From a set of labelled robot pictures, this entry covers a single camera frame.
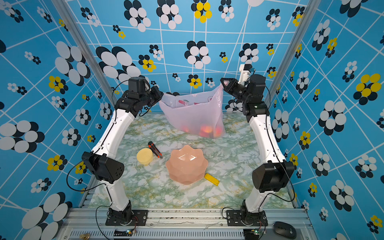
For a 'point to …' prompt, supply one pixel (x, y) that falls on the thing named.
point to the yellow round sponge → (145, 156)
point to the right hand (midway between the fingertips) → (222, 79)
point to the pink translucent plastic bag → (199, 113)
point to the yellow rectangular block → (211, 179)
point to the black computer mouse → (285, 230)
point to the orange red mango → (207, 129)
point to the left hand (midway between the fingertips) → (165, 90)
